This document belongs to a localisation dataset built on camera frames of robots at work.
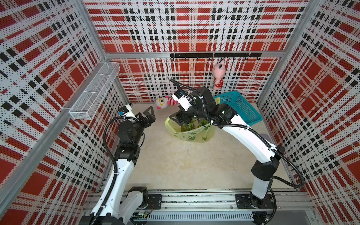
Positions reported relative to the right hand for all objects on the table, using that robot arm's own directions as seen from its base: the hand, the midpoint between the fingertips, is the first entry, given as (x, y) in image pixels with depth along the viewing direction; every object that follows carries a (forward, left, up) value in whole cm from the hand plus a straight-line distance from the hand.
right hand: (177, 111), depth 66 cm
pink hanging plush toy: (+38, -25, -2) cm, 45 cm away
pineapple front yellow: (+7, -4, -23) cm, 25 cm away
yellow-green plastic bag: (-1, -13, -19) cm, 23 cm away
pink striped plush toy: (+36, +17, -30) cm, 49 cm away
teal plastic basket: (+30, -51, -35) cm, 68 cm away
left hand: (+5, +15, -4) cm, 17 cm away
